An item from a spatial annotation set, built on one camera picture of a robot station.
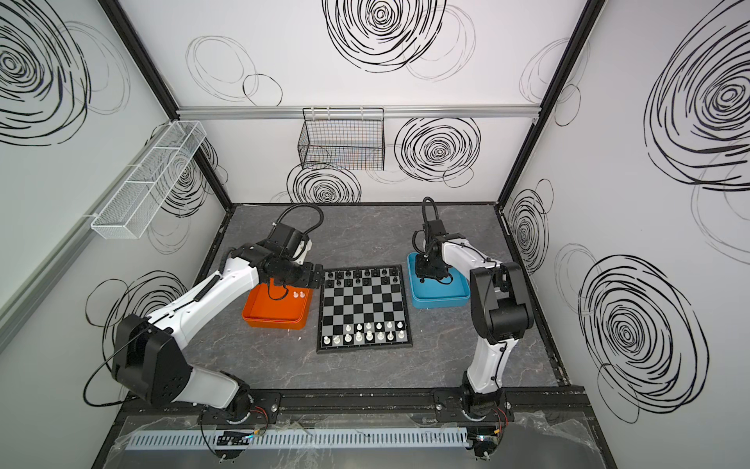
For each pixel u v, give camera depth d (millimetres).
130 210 724
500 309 498
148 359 408
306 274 742
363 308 907
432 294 896
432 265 811
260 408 724
